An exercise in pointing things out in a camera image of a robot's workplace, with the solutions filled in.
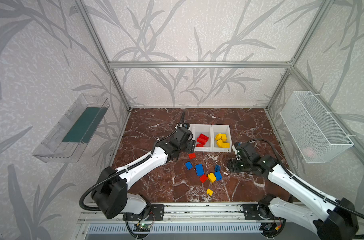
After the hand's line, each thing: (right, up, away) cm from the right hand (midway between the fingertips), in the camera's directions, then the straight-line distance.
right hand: (231, 160), depth 82 cm
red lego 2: (-17, +6, +16) cm, 24 cm away
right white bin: (0, +16, +18) cm, 24 cm away
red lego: (-15, +11, +19) cm, 27 cm away
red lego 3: (-15, -11, +3) cm, 19 cm away
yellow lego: (-4, +7, +15) cm, 17 cm away
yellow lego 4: (-11, -10, +1) cm, 15 cm away
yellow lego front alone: (-12, -17, -2) cm, 21 cm away
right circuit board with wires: (+18, -32, -8) cm, 38 cm away
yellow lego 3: (-4, +11, +17) cm, 21 cm away
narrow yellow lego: (0, +6, +12) cm, 13 cm away
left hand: (-22, +12, +2) cm, 26 cm away
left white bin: (-28, +11, -19) cm, 35 cm away
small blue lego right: (-6, -8, +11) cm, 14 cm away
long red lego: (-16, +8, +17) cm, 24 cm away
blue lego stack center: (-17, -7, +6) cm, 19 cm away
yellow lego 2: (0, +10, +18) cm, 21 cm away
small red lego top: (-22, -1, +12) cm, 25 cm away
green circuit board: (-46, -30, -11) cm, 56 cm away
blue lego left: (-24, -5, +7) cm, 25 cm away
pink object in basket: (+36, +7, -9) cm, 37 cm away
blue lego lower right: (-6, -9, +4) cm, 12 cm away
